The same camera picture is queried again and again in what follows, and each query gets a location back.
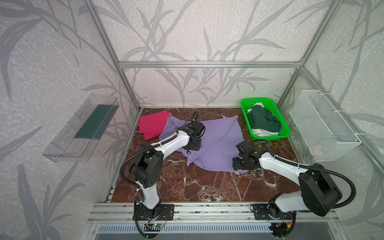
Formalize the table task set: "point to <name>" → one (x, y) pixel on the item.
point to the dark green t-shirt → (260, 118)
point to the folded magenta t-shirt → (152, 125)
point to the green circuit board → (157, 225)
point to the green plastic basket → (247, 103)
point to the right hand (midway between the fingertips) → (237, 160)
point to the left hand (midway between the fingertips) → (195, 142)
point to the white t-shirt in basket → (261, 133)
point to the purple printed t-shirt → (218, 142)
